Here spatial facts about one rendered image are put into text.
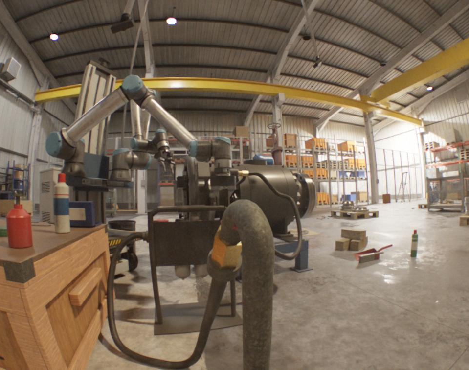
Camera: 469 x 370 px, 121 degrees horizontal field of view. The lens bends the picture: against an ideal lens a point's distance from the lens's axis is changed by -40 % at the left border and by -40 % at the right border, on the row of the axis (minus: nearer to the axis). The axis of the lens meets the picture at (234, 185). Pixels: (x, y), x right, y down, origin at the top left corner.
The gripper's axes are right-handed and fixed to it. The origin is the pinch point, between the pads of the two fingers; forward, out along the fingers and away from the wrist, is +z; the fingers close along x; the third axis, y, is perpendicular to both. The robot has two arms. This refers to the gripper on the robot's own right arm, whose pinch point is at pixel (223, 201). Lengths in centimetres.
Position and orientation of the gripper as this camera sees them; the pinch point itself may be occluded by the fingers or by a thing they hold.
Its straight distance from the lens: 116.1
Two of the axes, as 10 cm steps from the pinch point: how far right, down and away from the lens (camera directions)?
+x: -9.8, 0.3, 1.9
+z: 0.2, 10.0, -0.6
